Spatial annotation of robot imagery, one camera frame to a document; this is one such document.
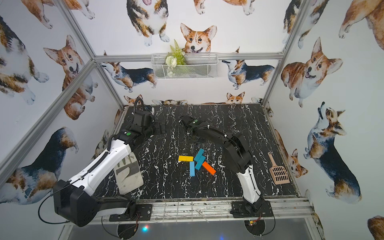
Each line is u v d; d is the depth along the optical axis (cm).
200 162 90
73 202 39
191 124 70
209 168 88
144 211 74
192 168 88
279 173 84
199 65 92
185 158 92
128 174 86
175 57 82
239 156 53
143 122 60
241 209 74
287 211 75
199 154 93
